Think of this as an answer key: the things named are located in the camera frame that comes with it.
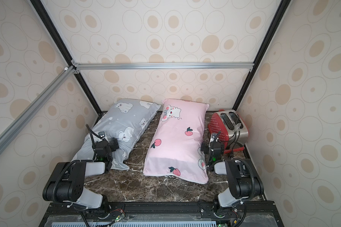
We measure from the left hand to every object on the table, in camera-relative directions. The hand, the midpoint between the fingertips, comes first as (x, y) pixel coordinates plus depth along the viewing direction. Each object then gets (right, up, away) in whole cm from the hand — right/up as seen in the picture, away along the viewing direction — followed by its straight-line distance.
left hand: (110, 137), depth 91 cm
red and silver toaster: (+76, +6, -4) cm, 76 cm away
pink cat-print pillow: (+42, -7, -4) cm, 43 cm away
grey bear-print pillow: (+7, +9, +1) cm, 12 cm away
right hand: (+71, -4, +2) cm, 71 cm away
